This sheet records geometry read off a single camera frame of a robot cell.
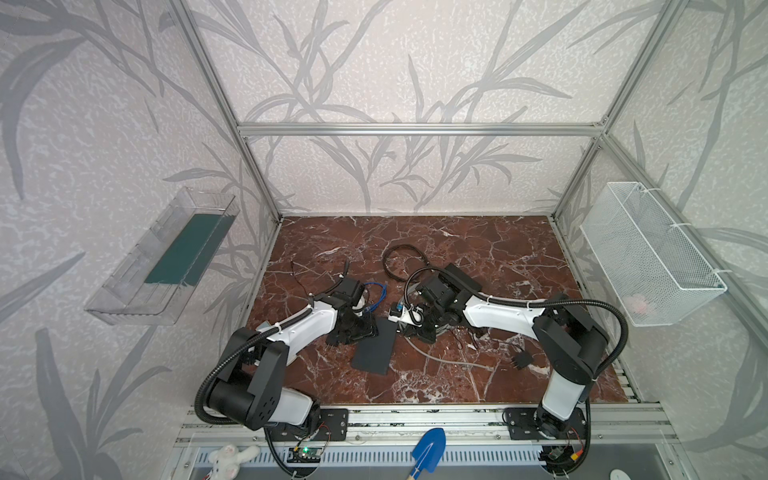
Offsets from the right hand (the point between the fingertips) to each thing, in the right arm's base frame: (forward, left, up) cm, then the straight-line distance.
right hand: (407, 320), depth 88 cm
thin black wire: (+18, +38, -4) cm, 42 cm away
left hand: (-1, +9, -1) cm, 9 cm away
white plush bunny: (-33, +41, +1) cm, 53 cm away
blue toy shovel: (-32, -5, -3) cm, 32 cm away
